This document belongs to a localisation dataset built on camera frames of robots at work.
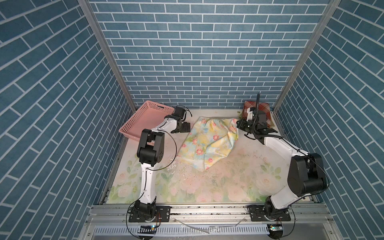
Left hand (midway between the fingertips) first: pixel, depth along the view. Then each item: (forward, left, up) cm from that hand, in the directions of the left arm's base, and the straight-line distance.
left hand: (184, 129), depth 106 cm
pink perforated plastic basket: (+17, +30, -5) cm, 34 cm away
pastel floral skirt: (-9, -18, -1) cm, 20 cm away
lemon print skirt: (+15, -44, -1) cm, 46 cm away
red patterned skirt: (+15, -59, +8) cm, 61 cm away
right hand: (-6, -33, +14) cm, 37 cm away
